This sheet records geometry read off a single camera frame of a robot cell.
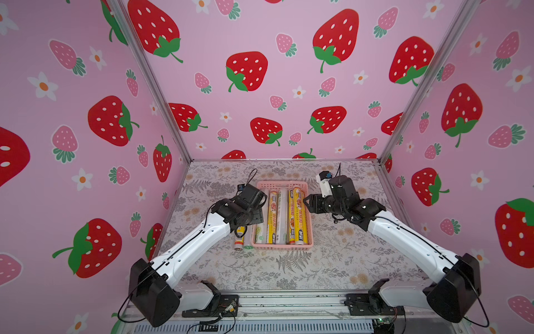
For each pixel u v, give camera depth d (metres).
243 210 0.55
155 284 0.39
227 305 0.72
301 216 0.91
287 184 1.05
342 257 0.86
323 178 0.70
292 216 0.93
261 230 0.88
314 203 0.69
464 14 0.70
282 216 0.93
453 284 0.38
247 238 0.87
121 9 0.68
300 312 0.73
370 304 0.67
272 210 0.95
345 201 0.58
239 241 0.87
